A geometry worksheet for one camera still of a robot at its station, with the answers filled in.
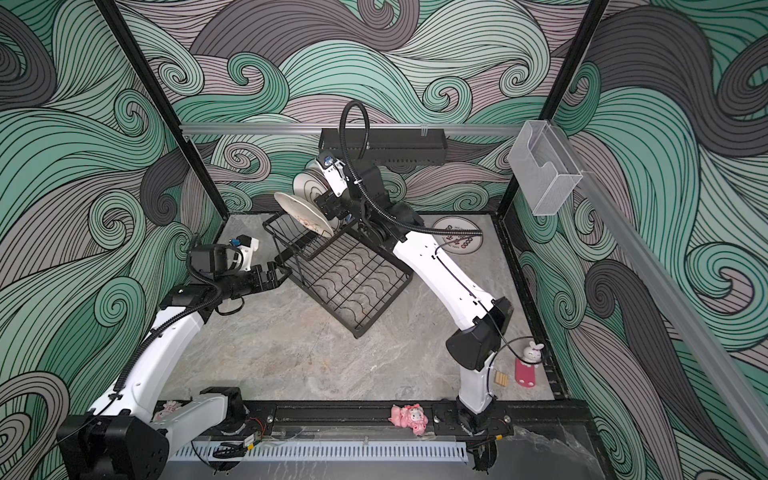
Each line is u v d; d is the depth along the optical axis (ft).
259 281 2.20
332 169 1.86
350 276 3.24
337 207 2.04
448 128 3.10
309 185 2.69
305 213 2.89
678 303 1.67
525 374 2.61
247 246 2.33
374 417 2.44
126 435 1.21
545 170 2.74
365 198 1.59
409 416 2.33
